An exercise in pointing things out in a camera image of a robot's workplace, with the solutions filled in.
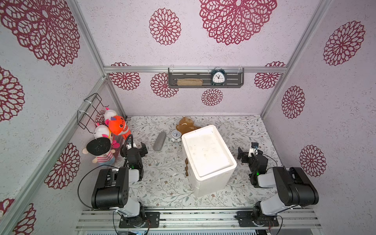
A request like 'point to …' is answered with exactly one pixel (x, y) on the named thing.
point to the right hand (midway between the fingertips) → (247, 146)
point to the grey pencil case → (159, 141)
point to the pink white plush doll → (103, 131)
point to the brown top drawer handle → (186, 161)
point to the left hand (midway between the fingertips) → (135, 145)
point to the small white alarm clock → (176, 135)
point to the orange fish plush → (118, 126)
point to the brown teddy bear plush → (186, 125)
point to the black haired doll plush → (100, 146)
